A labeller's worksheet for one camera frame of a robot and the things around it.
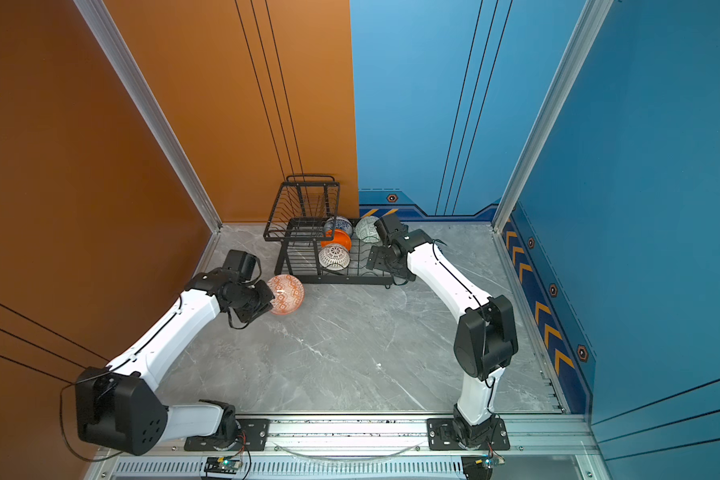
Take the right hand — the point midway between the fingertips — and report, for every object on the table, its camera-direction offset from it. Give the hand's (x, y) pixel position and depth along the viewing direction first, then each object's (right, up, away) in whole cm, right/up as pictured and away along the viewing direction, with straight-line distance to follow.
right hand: (383, 266), depth 88 cm
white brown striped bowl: (-17, +2, +17) cm, 24 cm away
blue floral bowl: (-15, +15, +26) cm, 33 cm away
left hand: (-30, -8, -5) cm, 31 cm away
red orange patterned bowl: (-28, -8, -1) cm, 29 cm away
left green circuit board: (-39, -47, -17) cm, 63 cm away
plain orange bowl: (-14, +9, +15) cm, 22 cm away
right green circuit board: (+24, -45, -18) cm, 54 cm away
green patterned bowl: (-5, +13, +27) cm, 31 cm away
